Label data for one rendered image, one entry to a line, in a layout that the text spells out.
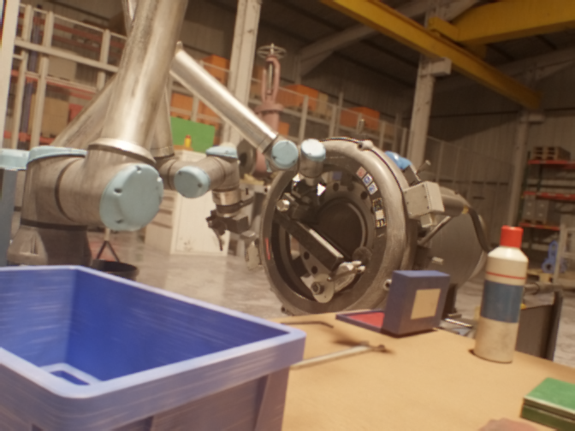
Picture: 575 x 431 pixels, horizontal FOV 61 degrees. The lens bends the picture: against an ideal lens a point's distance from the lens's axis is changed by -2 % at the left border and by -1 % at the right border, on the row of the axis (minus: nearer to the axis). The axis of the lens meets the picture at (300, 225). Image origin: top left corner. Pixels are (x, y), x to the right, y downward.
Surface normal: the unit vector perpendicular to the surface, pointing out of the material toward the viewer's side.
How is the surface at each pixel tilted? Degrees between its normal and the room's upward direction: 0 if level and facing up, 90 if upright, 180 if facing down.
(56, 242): 70
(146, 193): 95
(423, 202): 90
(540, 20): 90
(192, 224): 90
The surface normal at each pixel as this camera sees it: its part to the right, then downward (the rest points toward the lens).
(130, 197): 0.88, 0.22
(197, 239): 0.64, 0.11
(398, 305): -0.69, -0.07
